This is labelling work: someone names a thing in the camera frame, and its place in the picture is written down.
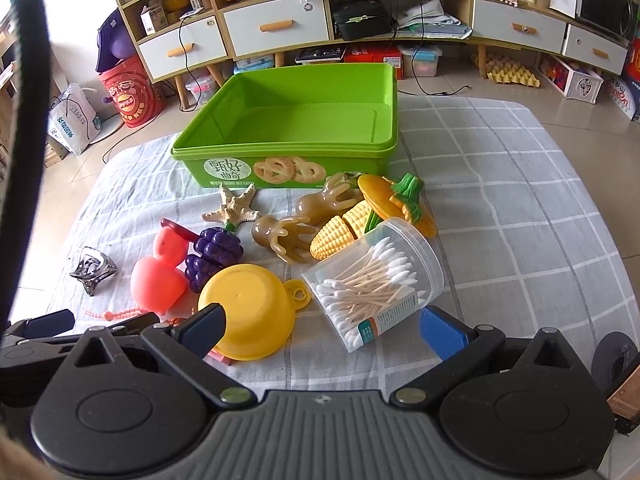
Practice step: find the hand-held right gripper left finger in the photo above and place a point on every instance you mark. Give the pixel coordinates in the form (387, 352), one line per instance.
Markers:
(202, 332)

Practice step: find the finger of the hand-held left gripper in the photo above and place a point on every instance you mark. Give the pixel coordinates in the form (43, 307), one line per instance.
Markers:
(137, 324)
(47, 323)

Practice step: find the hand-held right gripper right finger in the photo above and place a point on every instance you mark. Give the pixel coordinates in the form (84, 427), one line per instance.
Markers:
(442, 332)

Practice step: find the pink rubber pig toy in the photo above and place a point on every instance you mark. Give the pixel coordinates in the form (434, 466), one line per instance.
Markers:
(155, 280)

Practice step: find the yellow plastic bowl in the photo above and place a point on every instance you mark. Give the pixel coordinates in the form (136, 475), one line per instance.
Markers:
(250, 305)

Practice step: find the silver hair clip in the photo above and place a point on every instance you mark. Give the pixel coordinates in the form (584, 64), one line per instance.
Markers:
(92, 270)

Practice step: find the clear cotton swab container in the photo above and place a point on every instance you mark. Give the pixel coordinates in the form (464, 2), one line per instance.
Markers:
(370, 280)

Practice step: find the yellow toy corn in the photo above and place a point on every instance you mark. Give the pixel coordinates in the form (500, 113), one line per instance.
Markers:
(332, 235)

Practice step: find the orange toy pumpkin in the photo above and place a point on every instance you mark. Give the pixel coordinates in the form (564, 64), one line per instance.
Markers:
(380, 192)

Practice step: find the green plastic box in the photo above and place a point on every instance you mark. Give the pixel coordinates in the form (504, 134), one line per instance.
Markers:
(300, 115)

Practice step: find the purple toy grapes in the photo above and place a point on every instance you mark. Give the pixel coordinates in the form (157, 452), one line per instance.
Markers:
(215, 247)

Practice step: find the brown hand-shaped toy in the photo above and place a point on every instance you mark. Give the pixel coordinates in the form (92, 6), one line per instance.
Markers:
(315, 205)
(280, 240)

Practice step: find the beige starfish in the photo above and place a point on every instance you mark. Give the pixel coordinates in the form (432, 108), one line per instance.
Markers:
(232, 207)

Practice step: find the grey checked bedsheet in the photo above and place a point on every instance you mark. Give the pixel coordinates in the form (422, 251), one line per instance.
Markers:
(500, 185)

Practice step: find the black round object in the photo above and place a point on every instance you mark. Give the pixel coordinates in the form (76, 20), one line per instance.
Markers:
(612, 360)

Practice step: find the white plastic bag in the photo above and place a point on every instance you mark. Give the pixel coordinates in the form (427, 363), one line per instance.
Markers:
(72, 120)

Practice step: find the red bag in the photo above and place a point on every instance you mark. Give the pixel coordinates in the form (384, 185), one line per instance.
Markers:
(130, 95)

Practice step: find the clear storage box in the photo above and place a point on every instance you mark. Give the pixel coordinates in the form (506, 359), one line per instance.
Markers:
(202, 91)
(422, 62)

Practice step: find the yellow egg carton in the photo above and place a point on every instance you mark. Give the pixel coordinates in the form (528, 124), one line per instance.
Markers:
(512, 72)

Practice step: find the blue lidded container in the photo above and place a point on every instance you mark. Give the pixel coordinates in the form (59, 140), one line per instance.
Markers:
(255, 65)

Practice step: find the white toy box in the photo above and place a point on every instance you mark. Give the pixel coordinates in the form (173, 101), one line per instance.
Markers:
(575, 80)

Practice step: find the white drawer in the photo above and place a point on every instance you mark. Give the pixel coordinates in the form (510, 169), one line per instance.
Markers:
(195, 42)
(275, 27)
(520, 25)
(595, 50)

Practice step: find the red white cardboard box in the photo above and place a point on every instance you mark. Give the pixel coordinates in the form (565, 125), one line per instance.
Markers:
(625, 100)

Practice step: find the black bag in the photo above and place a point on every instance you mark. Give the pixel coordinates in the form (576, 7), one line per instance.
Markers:
(362, 20)

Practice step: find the black microwave oven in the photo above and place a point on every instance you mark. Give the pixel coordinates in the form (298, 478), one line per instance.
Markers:
(605, 5)

